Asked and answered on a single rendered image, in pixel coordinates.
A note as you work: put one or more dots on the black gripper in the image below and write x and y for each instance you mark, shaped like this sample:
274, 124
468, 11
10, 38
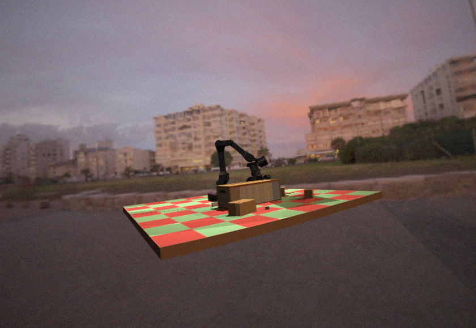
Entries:
258, 176

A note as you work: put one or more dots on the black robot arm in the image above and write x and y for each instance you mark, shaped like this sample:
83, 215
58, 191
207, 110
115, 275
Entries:
223, 175

